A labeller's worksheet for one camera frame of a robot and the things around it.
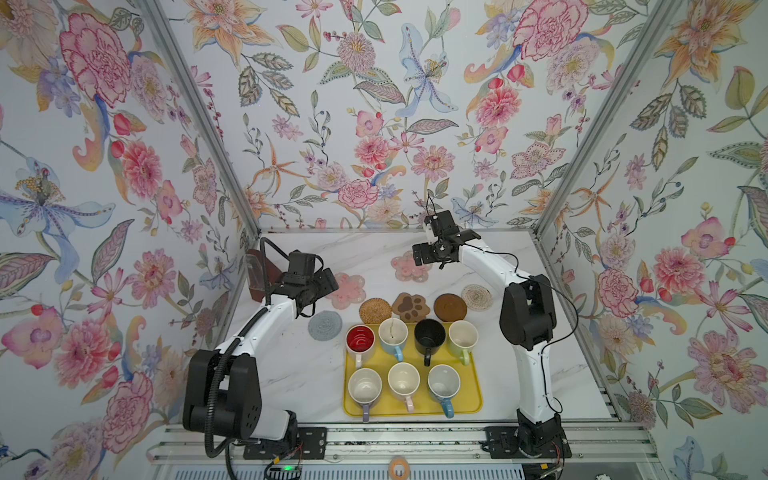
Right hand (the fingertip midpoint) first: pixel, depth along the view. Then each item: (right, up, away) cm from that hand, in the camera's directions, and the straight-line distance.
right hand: (427, 251), depth 101 cm
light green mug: (+8, -26, -12) cm, 30 cm away
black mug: (-1, -25, -13) cm, 28 cm away
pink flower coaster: (-26, -14, +3) cm, 30 cm away
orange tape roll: (-9, -52, -30) cm, 60 cm away
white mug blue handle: (+2, -38, -17) cm, 41 cm away
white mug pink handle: (-9, -36, -18) cm, 42 cm away
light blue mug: (-12, -25, -11) cm, 30 cm away
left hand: (-31, -10, -11) cm, 34 cm away
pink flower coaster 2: (-7, -6, +9) cm, 13 cm away
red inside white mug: (-22, -27, -11) cm, 36 cm away
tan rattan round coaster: (-18, -20, -2) cm, 27 cm away
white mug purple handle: (-20, -38, -18) cm, 46 cm away
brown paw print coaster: (-6, -19, -2) cm, 20 cm away
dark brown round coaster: (+7, -19, -2) cm, 20 cm away
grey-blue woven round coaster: (-33, -24, -5) cm, 41 cm away
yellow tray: (+8, -41, -21) cm, 46 cm away
